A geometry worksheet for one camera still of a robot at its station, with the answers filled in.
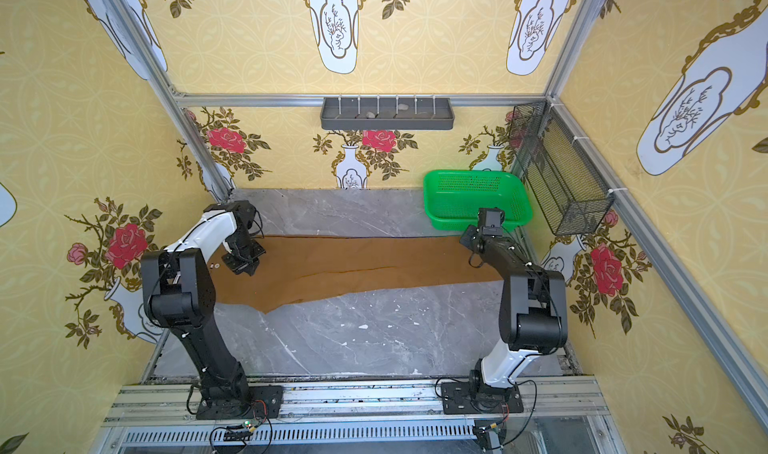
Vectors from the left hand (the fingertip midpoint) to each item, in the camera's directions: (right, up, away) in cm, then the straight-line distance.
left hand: (259, 267), depth 92 cm
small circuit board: (+5, -37, -20) cm, 42 cm away
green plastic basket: (+66, +24, +27) cm, 75 cm away
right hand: (+66, +10, +5) cm, 67 cm away
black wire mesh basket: (+86, +25, -13) cm, 91 cm away
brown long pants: (+9, -2, +11) cm, 14 cm away
